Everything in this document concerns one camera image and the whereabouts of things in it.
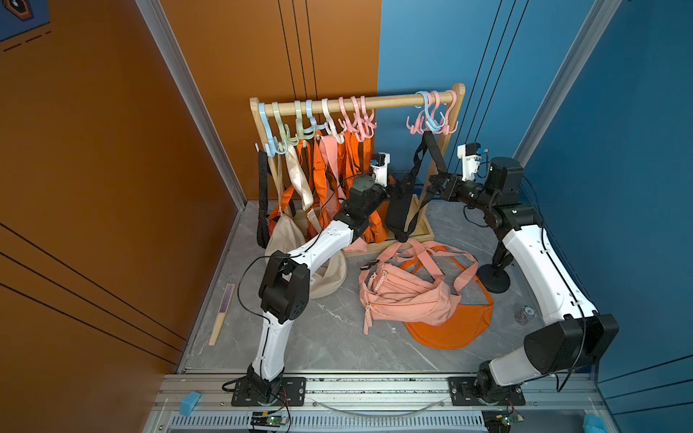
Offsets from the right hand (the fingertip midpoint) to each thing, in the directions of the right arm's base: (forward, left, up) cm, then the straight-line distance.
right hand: (432, 178), depth 73 cm
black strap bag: (0, +52, -20) cm, 55 cm away
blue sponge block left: (-47, +66, -37) cm, 89 cm away
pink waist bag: (-16, +11, -35) cm, 40 cm away
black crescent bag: (+16, +4, -30) cm, 34 cm away
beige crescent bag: (-2, +42, -19) cm, 47 cm away
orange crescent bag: (-21, -18, -38) cm, 47 cm away
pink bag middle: (-3, +21, -26) cm, 33 cm away
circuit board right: (-50, -17, -40) cm, 66 cm away
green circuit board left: (-50, +47, -42) cm, 80 cm away
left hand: (+9, +7, -3) cm, 11 cm away
